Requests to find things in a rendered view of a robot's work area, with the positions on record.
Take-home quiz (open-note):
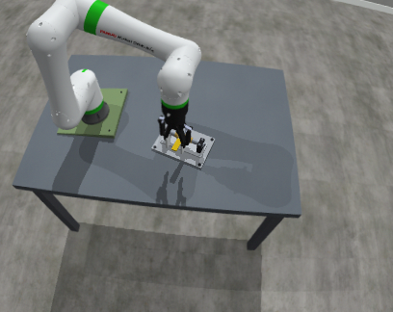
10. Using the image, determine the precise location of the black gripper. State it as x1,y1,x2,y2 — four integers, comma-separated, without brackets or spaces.
158,116,193,154

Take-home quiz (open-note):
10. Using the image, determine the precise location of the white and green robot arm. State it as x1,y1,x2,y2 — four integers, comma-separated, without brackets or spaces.
27,0,201,130

